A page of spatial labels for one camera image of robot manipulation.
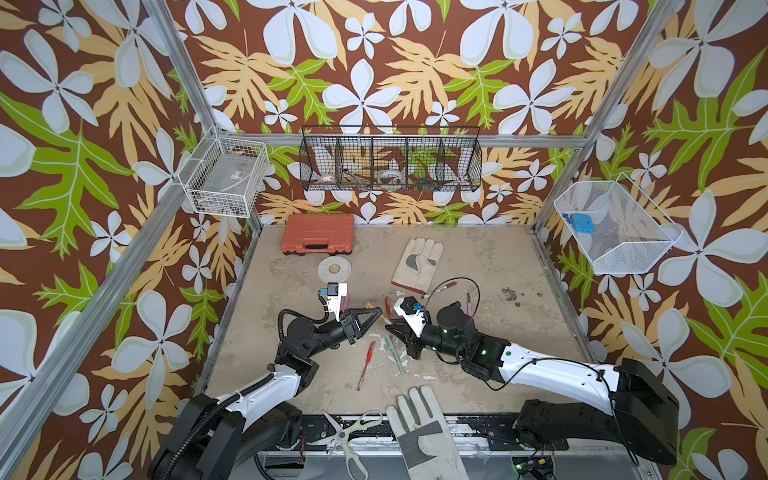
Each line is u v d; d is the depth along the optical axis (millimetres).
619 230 816
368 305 706
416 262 1078
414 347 651
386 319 717
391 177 987
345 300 985
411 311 625
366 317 712
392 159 985
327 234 1124
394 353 868
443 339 606
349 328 654
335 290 679
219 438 415
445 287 1014
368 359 866
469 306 960
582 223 862
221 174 861
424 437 733
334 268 1078
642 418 410
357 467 696
